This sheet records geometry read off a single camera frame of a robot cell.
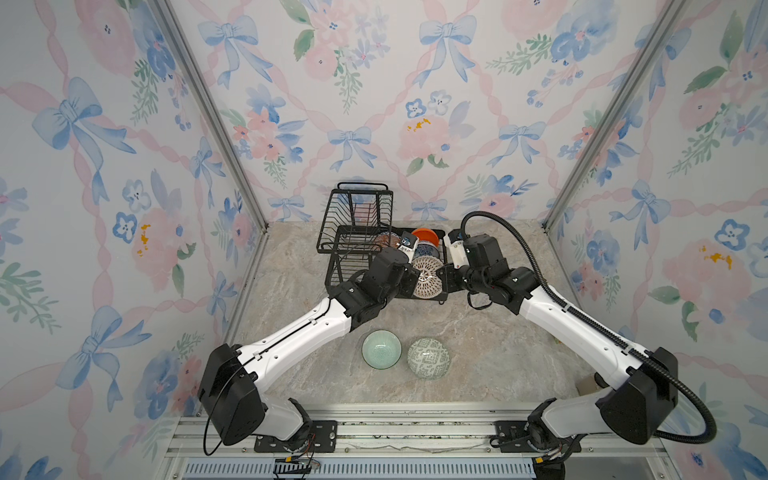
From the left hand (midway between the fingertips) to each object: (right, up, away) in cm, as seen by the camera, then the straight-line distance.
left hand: (413, 262), depth 76 cm
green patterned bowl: (+5, -28, +10) cm, 30 cm away
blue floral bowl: (+8, +4, +31) cm, 32 cm away
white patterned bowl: (+4, -6, +4) cm, 9 cm away
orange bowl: (+7, +9, +29) cm, 31 cm away
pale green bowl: (-8, -26, +10) cm, 29 cm away
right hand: (+7, -2, +4) cm, 8 cm away
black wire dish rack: (-17, +14, +34) cm, 41 cm away
